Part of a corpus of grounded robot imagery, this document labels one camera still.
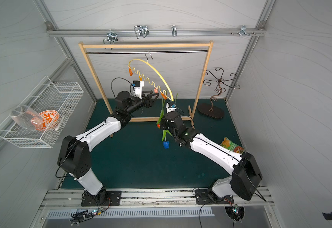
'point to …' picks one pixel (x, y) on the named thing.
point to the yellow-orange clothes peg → (140, 78)
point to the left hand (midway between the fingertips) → (156, 93)
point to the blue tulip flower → (166, 143)
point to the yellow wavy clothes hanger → (154, 87)
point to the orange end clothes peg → (130, 71)
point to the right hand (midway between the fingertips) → (163, 115)
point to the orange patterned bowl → (50, 118)
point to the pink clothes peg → (155, 90)
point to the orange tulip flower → (158, 122)
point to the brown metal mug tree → (208, 109)
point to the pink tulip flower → (176, 96)
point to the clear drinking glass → (112, 135)
